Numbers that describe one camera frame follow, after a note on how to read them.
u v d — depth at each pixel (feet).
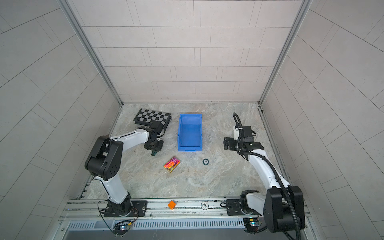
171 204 2.32
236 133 2.47
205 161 2.85
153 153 2.86
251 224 2.23
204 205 2.37
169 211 2.33
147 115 3.45
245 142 2.09
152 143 2.51
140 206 2.34
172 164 2.76
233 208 2.32
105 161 1.56
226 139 2.47
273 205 1.27
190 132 3.27
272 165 1.56
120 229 2.13
